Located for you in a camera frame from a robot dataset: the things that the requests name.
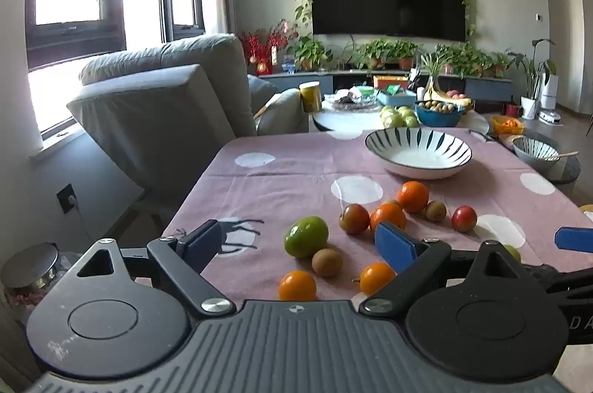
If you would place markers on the red mug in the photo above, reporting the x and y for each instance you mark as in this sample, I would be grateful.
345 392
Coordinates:
512 110

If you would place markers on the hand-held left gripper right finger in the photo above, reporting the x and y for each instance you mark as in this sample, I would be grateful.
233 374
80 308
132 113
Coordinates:
394 245

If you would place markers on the small striped ceramic bowl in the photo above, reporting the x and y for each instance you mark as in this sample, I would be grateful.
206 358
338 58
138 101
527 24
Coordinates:
536 153

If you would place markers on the orange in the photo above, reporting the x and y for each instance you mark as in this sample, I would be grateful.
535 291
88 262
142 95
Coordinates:
376 279
297 286
388 218
413 196

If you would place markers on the pink polka dot tablecloth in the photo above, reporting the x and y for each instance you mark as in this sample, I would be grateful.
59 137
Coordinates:
287 184

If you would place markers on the black wall outlet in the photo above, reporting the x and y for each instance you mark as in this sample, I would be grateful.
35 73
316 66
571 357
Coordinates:
67 198

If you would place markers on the wooden spoon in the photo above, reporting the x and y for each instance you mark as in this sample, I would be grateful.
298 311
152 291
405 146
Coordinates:
569 154

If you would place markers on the striped white ceramic bowl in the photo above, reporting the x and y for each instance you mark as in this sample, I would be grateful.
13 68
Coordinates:
417 156

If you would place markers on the grey television cabinet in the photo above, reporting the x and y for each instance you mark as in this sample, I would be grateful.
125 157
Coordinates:
486 88

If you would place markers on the red apple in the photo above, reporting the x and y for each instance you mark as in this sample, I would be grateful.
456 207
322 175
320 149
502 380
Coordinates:
464 218
354 218

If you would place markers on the potted green plant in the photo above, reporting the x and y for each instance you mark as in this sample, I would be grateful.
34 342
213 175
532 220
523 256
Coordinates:
406 52
498 63
308 50
376 50

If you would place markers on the tall plant in white pot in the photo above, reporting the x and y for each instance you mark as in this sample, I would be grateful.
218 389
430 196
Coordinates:
532 78

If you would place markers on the grey blue pillow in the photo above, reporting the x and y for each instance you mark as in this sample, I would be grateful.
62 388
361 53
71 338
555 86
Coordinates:
263 91

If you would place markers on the pile of green apples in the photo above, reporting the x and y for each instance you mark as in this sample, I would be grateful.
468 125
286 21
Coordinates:
398 118

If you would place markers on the glass snack dish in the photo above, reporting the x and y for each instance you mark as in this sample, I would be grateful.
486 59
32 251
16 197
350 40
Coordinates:
354 100

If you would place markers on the blue bowl of brown fruit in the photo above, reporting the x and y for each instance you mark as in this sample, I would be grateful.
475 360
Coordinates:
439 115

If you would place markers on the yellow tin can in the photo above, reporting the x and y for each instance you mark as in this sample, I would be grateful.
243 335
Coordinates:
310 96

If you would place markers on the round white coffee table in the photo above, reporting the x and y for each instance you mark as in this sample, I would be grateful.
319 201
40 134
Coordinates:
343 123

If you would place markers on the grey fabric sofa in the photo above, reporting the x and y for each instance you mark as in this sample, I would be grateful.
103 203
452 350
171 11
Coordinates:
153 105

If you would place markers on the teal plastic tray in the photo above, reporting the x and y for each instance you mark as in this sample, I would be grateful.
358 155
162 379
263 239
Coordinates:
397 98

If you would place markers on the spider plant in vase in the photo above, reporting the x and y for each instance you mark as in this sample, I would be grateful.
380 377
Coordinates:
433 66

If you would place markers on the bunch of yellow bananas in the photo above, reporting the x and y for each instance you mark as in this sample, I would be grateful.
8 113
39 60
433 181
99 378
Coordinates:
440 94

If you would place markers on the green mango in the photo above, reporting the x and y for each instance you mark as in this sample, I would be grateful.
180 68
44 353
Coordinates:
512 253
305 236

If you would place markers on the brown kiwi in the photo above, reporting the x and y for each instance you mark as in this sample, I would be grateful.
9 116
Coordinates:
435 211
327 262
393 203

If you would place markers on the red flower decoration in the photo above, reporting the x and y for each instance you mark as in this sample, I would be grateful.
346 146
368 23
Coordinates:
266 45

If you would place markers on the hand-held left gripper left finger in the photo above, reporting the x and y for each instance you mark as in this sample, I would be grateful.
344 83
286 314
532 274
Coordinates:
206 242

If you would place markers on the glass jar with metal lid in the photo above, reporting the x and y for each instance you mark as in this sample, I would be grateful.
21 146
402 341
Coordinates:
32 268

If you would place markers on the white air purifier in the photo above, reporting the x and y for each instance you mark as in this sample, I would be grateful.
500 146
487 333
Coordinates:
549 89

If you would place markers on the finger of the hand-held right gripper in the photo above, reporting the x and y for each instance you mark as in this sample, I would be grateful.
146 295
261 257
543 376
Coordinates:
575 238

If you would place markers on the orange plastic box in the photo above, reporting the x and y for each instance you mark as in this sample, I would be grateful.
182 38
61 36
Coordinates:
387 80

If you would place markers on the orange basket of tangerines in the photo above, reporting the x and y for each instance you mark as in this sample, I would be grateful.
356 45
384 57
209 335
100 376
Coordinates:
507 125

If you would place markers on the white robot vacuum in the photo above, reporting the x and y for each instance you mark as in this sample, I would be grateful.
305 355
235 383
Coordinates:
550 119

